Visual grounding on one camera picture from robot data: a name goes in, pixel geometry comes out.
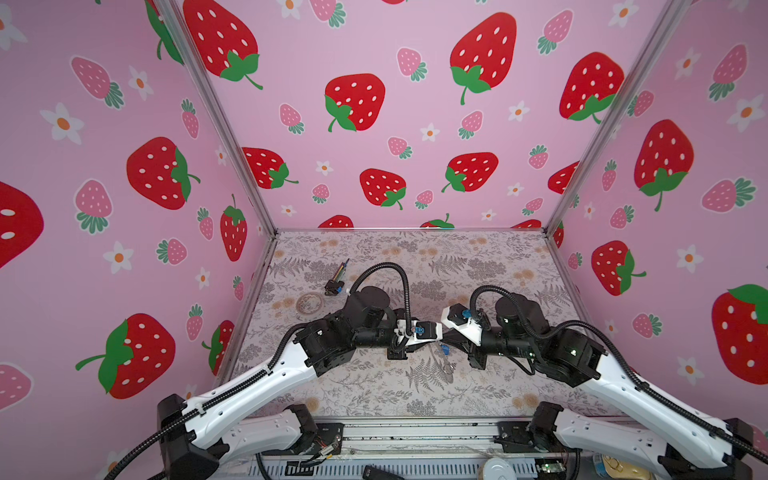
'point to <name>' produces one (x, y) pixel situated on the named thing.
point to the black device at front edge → (372, 472)
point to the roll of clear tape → (309, 303)
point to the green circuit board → (551, 467)
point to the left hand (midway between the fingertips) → (432, 328)
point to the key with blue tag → (446, 349)
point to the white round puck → (498, 468)
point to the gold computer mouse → (615, 469)
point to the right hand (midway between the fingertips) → (440, 335)
